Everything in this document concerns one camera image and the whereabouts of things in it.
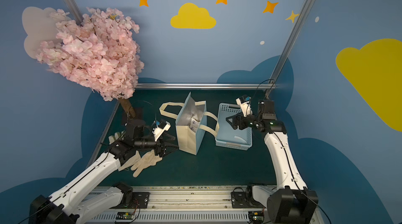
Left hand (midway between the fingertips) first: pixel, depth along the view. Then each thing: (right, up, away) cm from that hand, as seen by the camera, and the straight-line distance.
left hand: (176, 140), depth 73 cm
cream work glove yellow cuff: (-18, -14, +13) cm, 26 cm away
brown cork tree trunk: (-35, +16, +25) cm, 45 cm away
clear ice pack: (+7, +5, +25) cm, 26 cm away
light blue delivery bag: (+6, -2, +6) cm, 8 cm away
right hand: (+30, +12, +5) cm, 32 cm away
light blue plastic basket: (+29, -3, +23) cm, 37 cm away
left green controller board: (-24, -35, -1) cm, 42 cm away
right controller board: (+38, -36, 0) cm, 53 cm away
